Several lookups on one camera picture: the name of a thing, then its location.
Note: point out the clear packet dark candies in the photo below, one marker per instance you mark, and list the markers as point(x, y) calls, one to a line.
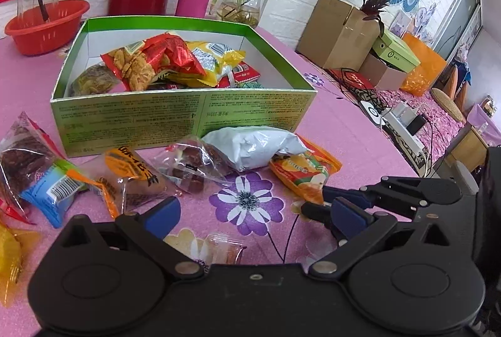
point(193, 165)

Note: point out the orange fruit snack packet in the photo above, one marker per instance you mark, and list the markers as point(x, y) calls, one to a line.
point(306, 174)

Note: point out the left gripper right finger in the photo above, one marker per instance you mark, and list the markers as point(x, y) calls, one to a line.
point(364, 234)

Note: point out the yellow orange snack packet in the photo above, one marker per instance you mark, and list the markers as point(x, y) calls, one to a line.
point(16, 246)

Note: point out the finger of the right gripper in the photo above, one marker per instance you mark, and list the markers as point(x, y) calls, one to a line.
point(322, 214)
point(352, 193)

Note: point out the green shoe box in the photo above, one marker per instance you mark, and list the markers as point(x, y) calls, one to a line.
point(394, 51)

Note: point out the white foil snack packet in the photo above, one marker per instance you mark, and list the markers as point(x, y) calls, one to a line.
point(250, 148)

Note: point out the green cardboard snack box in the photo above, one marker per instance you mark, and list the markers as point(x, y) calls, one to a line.
point(88, 125)

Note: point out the red plastic basin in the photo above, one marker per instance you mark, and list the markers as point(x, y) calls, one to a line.
point(32, 36)

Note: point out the clear packet red dates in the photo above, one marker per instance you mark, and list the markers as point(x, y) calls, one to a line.
point(26, 153)

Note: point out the brown cardboard box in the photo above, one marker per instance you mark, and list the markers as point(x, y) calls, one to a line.
point(337, 35)

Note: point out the red cracker snack packet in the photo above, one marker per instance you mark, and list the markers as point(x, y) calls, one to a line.
point(139, 64)

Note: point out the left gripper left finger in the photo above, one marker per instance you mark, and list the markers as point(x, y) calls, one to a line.
point(147, 232)

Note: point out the orange plastic bag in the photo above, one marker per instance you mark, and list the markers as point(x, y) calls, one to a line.
point(423, 76)

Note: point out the blue green snack packet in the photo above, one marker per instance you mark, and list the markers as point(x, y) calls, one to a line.
point(53, 191)

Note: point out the dark red leafy plant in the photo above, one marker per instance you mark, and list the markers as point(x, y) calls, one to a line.
point(372, 10)

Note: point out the white power strip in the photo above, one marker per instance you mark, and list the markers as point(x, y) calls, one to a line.
point(409, 145)

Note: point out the orange label pastry packet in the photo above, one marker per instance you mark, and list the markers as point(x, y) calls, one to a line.
point(123, 179)

